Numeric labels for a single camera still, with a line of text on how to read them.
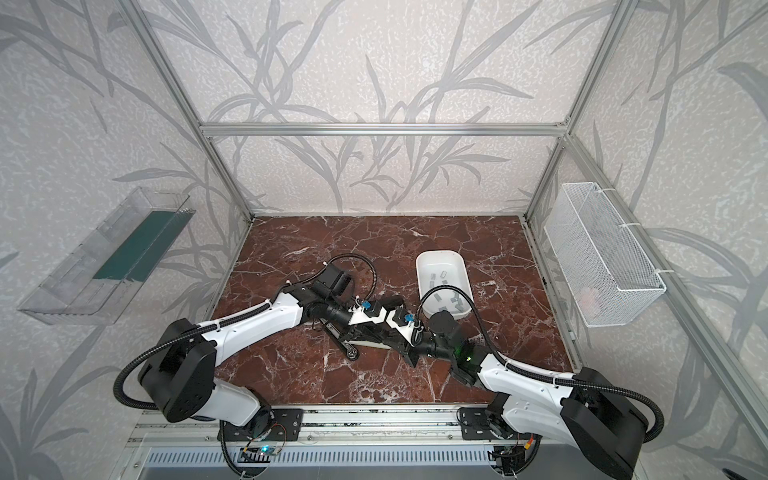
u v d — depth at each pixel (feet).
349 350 2.76
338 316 2.30
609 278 1.99
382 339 2.42
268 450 2.31
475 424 2.42
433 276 3.43
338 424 2.47
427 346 2.23
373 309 2.15
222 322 1.57
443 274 3.36
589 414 1.36
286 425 2.38
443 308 3.08
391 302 3.02
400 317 2.13
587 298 2.43
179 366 1.41
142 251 2.08
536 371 1.64
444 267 3.45
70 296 1.97
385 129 4.54
